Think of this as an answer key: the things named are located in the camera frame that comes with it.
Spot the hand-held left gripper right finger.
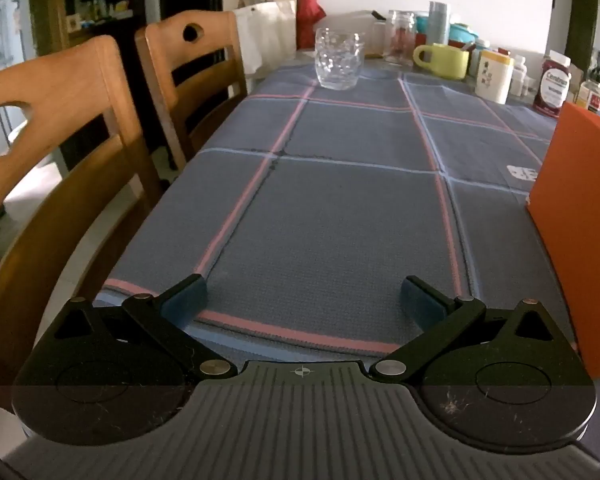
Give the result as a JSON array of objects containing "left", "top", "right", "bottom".
[{"left": 367, "top": 275, "right": 556, "bottom": 383}]

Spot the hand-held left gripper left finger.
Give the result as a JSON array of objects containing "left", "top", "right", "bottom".
[{"left": 50, "top": 274, "right": 238, "bottom": 381}]

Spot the orange cardboard box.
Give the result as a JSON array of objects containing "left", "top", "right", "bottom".
[{"left": 525, "top": 101, "right": 600, "bottom": 381}]

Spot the grey plaid tablecloth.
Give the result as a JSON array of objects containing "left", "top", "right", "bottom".
[{"left": 95, "top": 62, "right": 576, "bottom": 356}]

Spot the white canister yellow lid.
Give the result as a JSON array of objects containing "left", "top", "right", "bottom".
[{"left": 475, "top": 49, "right": 515, "bottom": 105}]

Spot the yellow-green mug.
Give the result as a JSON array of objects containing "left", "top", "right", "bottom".
[{"left": 412, "top": 44, "right": 470, "bottom": 81}]

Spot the small white pill bottle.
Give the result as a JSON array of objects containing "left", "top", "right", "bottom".
[{"left": 510, "top": 55, "right": 528, "bottom": 97}]

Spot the dark red vitamin bottle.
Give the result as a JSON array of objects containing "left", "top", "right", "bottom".
[{"left": 533, "top": 50, "right": 572, "bottom": 118}]

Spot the wooden dining chair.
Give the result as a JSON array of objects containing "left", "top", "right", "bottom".
[
  {"left": 0, "top": 35, "right": 163, "bottom": 396},
  {"left": 135, "top": 10, "right": 248, "bottom": 171}
]

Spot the clear glass tumbler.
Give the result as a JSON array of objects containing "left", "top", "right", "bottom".
[{"left": 314, "top": 27, "right": 366, "bottom": 91}]

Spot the clear glass jar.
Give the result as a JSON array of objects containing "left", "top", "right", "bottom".
[{"left": 384, "top": 10, "right": 417, "bottom": 66}]

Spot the black-capped glass bottle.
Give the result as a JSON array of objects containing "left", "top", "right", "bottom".
[{"left": 575, "top": 65, "right": 600, "bottom": 113}]

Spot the teal pot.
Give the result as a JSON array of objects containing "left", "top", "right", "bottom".
[{"left": 450, "top": 22, "right": 481, "bottom": 46}]

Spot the white paper bag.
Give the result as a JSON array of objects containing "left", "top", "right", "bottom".
[{"left": 232, "top": 0, "right": 298, "bottom": 78}]

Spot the grey thermos flask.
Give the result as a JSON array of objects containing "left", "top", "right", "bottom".
[{"left": 427, "top": 1, "right": 452, "bottom": 46}]

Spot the red umbrella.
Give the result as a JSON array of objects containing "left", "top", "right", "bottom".
[{"left": 300, "top": 0, "right": 327, "bottom": 41}]

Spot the dark wooden cabinet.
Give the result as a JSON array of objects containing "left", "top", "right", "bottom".
[{"left": 27, "top": 0, "right": 161, "bottom": 171}]

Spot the dark wooden door frame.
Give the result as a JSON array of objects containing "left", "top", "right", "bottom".
[{"left": 565, "top": 0, "right": 600, "bottom": 81}]

